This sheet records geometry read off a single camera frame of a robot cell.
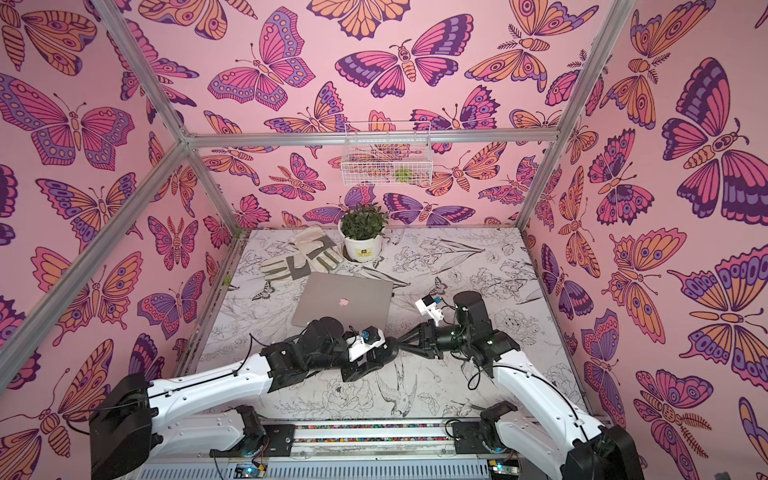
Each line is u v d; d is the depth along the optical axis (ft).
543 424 1.52
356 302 3.37
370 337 2.10
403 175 3.50
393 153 3.17
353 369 2.16
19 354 1.66
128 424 1.31
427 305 2.37
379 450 2.40
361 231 3.19
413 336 2.30
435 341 2.13
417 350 2.16
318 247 3.69
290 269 3.57
